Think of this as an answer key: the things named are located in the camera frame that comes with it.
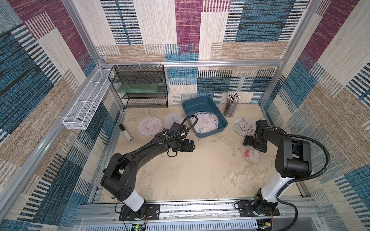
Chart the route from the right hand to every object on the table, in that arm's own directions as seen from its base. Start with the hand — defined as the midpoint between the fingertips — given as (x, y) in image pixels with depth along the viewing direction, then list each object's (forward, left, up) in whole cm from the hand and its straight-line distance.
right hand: (253, 149), depth 96 cm
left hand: (-4, +41, +10) cm, 42 cm away
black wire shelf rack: (+43, +75, +30) cm, 91 cm away
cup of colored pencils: (+29, +11, +18) cm, 36 cm away
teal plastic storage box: (+40, +29, +3) cm, 49 cm away
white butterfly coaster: (+26, +57, 0) cm, 63 cm away
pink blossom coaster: (+20, +29, +4) cm, 35 cm away
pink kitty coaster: (+20, +71, +1) cm, 74 cm away
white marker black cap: (+11, +86, +4) cm, 87 cm away
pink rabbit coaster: (-5, +5, +3) cm, 8 cm away
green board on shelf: (+32, +75, +27) cm, 85 cm away
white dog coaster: (+18, +1, 0) cm, 18 cm away
